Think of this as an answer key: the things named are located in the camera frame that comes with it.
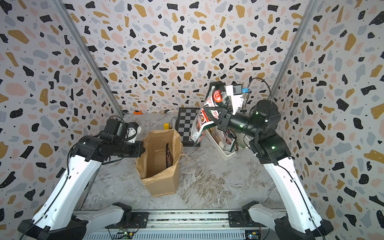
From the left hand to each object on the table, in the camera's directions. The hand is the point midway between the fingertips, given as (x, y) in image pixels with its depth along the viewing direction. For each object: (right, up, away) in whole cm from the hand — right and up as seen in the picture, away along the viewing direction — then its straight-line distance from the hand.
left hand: (146, 149), depth 69 cm
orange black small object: (-29, +22, +56) cm, 66 cm away
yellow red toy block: (-1, +11, +41) cm, 43 cm away
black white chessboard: (+13, +17, +45) cm, 50 cm away
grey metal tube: (+4, +14, +46) cm, 48 cm away
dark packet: (+10, -4, +3) cm, 11 cm away
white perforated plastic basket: (+34, +4, +28) cm, 44 cm away
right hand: (+27, +15, -18) cm, 36 cm away
